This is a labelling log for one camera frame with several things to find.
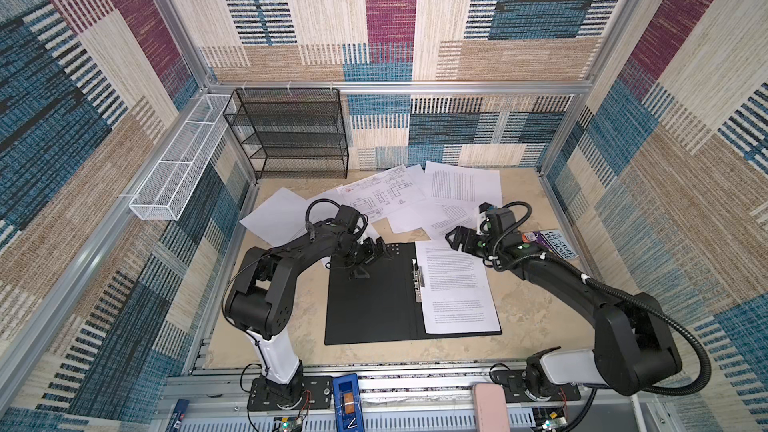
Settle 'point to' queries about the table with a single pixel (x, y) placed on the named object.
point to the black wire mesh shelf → (291, 133)
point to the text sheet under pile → (435, 219)
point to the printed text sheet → (457, 296)
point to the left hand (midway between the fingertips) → (385, 262)
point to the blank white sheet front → (324, 211)
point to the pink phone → (490, 410)
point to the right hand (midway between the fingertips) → (455, 245)
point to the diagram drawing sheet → (384, 194)
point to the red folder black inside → (386, 307)
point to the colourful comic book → (552, 240)
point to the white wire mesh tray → (157, 200)
